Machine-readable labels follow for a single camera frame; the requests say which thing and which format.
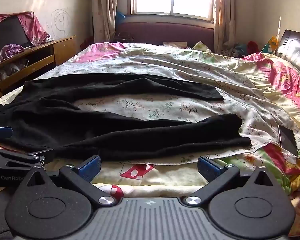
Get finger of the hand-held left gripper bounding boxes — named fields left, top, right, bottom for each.
left=0, top=126, right=13, bottom=139
left=0, top=147, right=55, bottom=168

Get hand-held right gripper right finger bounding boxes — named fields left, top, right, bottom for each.
left=184, top=156, right=278, bottom=205

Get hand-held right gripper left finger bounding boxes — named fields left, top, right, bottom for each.
left=19, top=155, right=117, bottom=207

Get black pants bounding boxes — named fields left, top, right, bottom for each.
left=0, top=73, right=252, bottom=162

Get purple dotted cloth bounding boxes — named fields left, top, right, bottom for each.
left=0, top=44, right=25, bottom=67

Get black phone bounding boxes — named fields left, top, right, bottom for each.
left=278, top=124, right=300, bottom=157

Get dark television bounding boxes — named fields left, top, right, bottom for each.
left=0, top=17, right=35, bottom=56

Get wooden shelf furniture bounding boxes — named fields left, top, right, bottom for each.
left=0, top=35, right=77, bottom=102

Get television under pink cloth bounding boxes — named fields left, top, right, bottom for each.
left=0, top=11, right=52, bottom=46

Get white floral bed sheet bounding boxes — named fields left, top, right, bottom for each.
left=0, top=49, right=300, bottom=166

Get colourful cartoon quilt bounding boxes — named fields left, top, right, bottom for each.
left=0, top=41, right=300, bottom=238

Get green white package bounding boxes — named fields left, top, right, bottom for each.
left=192, top=41, right=212, bottom=53

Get red plush toy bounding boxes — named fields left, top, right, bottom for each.
left=246, top=41, right=261, bottom=54

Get yellow cartoon pillow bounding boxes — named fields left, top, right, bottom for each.
left=261, top=35, right=279, bottom=54

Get maroon sofa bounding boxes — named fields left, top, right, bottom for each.
left=115, top=21, right=215, bottom=53

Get dark brown headboard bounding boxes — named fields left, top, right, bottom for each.
left=275, top=29, right=300, bottom=81

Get blue bag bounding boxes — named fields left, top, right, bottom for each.
left=115, top=11, right=127, bottom=28

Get beige patterned curtain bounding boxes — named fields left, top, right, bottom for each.
left=91, top=0, right=121, bottom=44
left=213, top=0, right=237, bottom=54

